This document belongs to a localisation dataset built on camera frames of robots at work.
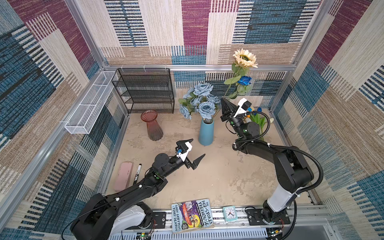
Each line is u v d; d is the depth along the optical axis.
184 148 0.60
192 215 0.73
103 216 0.40
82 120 0.70
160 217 0.75
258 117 1.11
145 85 1.09
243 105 0.64
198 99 0.78
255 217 0.73
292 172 0.48
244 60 0.54
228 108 0.69
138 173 0.89
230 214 0.74
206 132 0.91
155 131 0.97
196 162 0.65
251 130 0.63
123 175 0.87
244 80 0.73
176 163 0.66
